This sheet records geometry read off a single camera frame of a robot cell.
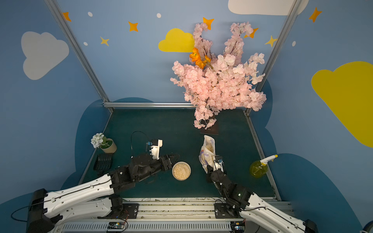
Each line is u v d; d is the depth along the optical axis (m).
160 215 0.73
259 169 0.81
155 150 0.63
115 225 0.72
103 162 0.92
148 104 1.92
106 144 0.93
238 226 0.72
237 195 0.56
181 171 0.84
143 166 0.50
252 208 0.52
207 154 0.71
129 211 0.74
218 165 0.69
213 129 1.11
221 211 0.74
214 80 0.74
